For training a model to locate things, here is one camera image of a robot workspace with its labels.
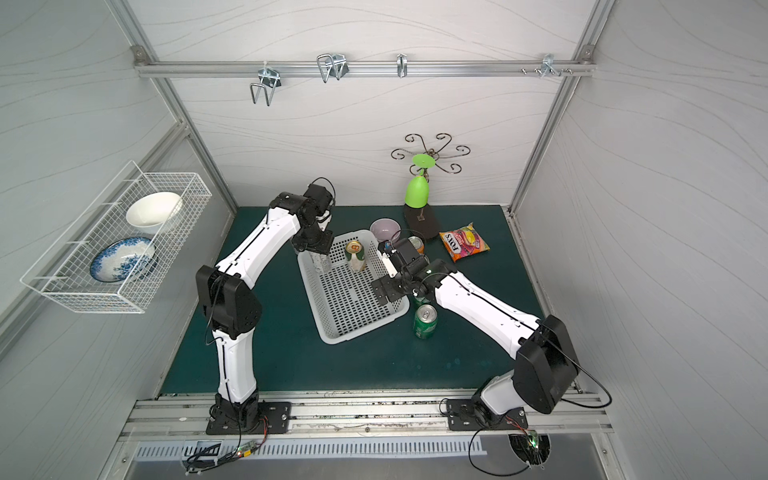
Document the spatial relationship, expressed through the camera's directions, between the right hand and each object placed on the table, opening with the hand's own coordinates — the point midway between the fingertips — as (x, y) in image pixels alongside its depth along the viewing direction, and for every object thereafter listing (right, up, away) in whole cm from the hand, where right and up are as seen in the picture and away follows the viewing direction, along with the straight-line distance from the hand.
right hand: (390, 280), depth 82 cm
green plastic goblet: (+9, +28, +15) cm, 33 cm away
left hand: (-21, +9, +6) cm, 24 cm away
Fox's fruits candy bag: (+27, +10, +25) cm, 38 cm away
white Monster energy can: (-21, +4, +6) cm, 22 cm away
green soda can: (+10, -12, -2) cm, 15 cm away
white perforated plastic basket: (-16, -9, +13) cm, 23 cm away
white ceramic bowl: (-59, +18, -10) cm, 63 cm away
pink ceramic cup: (-2, +15, +28) cm, 32 cm away
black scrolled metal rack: (+9, +43, +16) cm, 47 cm away
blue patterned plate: (-59, +7, -17) cm, 62 cm away
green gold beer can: (-12, +7, +11) cm, 17 cm away
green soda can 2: (+8, -8, +8) cm, 14 cm away
